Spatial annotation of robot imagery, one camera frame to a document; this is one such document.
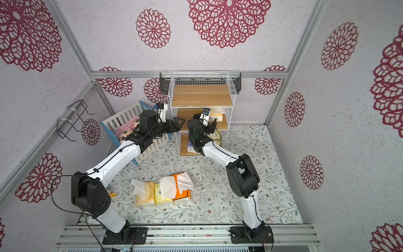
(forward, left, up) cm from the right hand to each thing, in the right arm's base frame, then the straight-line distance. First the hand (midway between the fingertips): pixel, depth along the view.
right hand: (212, 116), depth 89 cm
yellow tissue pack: (-37, +35, -19) cm, 55 cm away
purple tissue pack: (-7, +14, -21) cm, 26 cm away
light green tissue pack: (-15, -2, 0) cm, 15 cm away
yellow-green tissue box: (-37, +24, -18) cm, 47 cm away
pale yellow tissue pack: (-1, -3, +3) cm, 5 cm away
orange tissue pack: (-35, +15, -16) cm, 41 cm away
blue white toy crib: (+1, +63, -7) cm, 64 cm away
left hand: (-9, +17, +5) cm, 20 cm away
